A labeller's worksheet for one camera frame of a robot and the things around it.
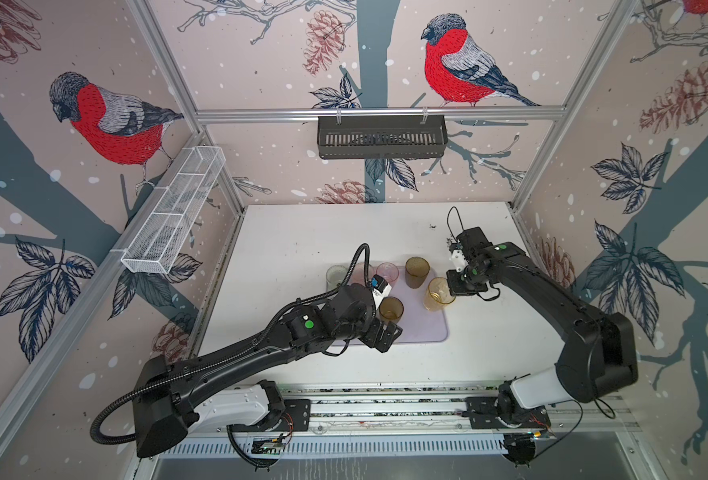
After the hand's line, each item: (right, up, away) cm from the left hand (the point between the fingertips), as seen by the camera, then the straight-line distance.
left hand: (389, 325), depth 70 cm
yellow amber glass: (+17, +3, +21) cm, 27 cm away
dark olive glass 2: (+3, -1, +20) cm, 20 cm away
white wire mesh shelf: (-57, +19, +2) cm, 60 cm away
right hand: (+19, +5, +15) cm, 25 cm away
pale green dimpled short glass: (-16, +8, +27) cm, 32 cm away
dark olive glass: (+11, +10, +24) cm, 28 cm away
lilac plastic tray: (-10, -1, -7) cm, 12 cm away
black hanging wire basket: (+1, +56, +36) cm, 66 cm away
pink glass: (+2, +10, +24) cm, 26 cm away
